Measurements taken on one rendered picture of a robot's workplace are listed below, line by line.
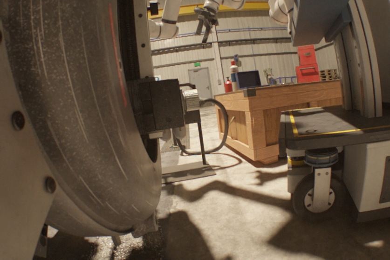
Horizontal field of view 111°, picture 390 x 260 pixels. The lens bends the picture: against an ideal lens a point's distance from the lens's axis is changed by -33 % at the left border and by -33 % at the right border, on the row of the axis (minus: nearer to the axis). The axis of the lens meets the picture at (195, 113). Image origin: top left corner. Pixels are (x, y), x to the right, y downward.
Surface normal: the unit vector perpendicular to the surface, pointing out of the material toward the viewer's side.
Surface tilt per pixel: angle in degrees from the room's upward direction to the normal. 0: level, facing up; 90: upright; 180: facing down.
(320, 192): 90
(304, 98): 90
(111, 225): 116
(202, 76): 90
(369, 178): 90
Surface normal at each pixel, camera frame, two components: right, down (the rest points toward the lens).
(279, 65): 0.04, 0.06
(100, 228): 0.61, 0.58
